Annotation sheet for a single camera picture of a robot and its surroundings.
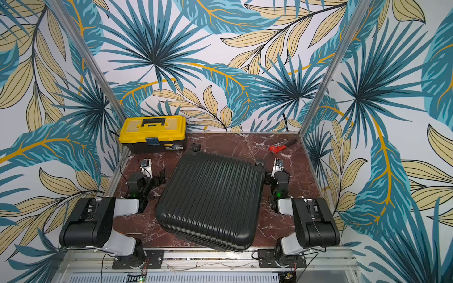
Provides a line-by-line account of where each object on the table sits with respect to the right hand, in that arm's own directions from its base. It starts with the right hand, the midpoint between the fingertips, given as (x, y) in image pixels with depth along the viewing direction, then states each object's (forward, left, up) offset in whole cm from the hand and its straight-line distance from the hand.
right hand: (275, 168), depth 92 cm
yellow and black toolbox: (+20, +70, +6) cm, 73 cm away
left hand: (+1, +63, -1) cm, 63 cm away
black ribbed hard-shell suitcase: (-22, +31, +13) cm, 41 cm away
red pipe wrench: (+19, -4, -7) cm, 21 cm away
